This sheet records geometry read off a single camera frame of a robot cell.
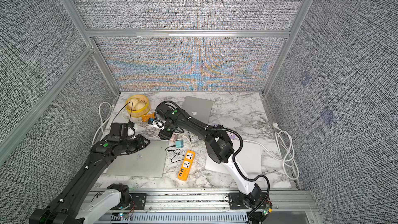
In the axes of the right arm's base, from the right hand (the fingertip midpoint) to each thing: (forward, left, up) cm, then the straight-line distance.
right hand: (163, 128), depth 90 cm
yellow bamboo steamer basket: (+16, +22, -7) cm, 28 cm away
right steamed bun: (+21, +20, -5) cm, 29 cm away
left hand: (-10, +4, +5) cm, 12 cm away
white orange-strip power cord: (-13, +8, +14) cm, 21 cm away
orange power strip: (-23, -13, -5) cm, 27 cm away
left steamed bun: (+23, +23, -3) cm, 33 cm away
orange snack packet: (+13, +15, -8) cm, 21 cm away
